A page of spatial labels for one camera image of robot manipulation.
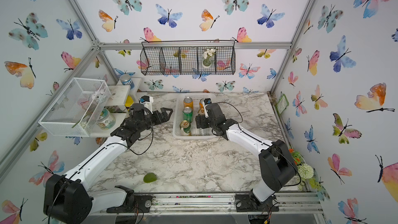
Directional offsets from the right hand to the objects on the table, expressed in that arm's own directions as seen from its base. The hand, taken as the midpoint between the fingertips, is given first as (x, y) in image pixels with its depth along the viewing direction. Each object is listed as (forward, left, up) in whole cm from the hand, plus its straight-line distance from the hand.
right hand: (203, 115), depth 86 cm
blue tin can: (+21, +49, +6) cm, 54 cm away
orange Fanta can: (+15, +2, -7) cm, 16 cm away
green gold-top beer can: (-4, +10, -6) cm, 13 cm away
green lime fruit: (-30, +26, -15) cm, 42 cm away
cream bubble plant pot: (-9, +48, +5) cm, 49 cm away
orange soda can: (+15, +11, -7) cm, 20 cm away
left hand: (-3, +18, +7) cm, 19 cm away
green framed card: (+23, -54, -15) cm, 61 cm away
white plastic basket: (+12, +17, -8) cm, 22 cm away
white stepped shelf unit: (+6, +46, +6) cm, 47 cm away
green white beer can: (+7, +2, -6) cm, 10 cm away
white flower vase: (+31, 0, +13) cm, 34 cm away
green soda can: (+6, +10, -7) cm, 14 cm away
